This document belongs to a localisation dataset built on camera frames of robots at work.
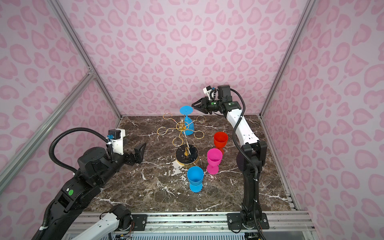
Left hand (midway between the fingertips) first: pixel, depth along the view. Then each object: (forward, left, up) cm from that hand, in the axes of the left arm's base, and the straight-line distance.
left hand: (135, 139), depth 62 cm
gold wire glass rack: (+12, -19, -34) cm, 41 cm away
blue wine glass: (+12, -21, -8) cm, 26 cm away
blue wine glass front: (-5, -24, -28) cm, 37 cm away
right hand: (+24, -25, -3) cm, 35 cm away
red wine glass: (+14, -39, -22) cm, 47 cm away
